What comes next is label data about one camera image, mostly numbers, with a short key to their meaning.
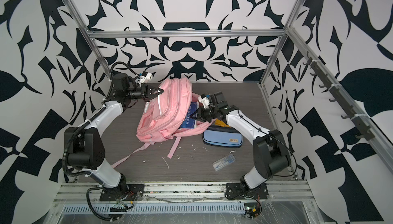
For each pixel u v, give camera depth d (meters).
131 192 0.73
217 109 0.68
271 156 0.45
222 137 0.90
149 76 0.76
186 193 0.76
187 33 0.92
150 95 0.73
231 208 0.71
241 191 0.74
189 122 0.81
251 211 0.71
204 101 0.81
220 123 0.96
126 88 0.70
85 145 0.46
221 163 0.83
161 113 0.72
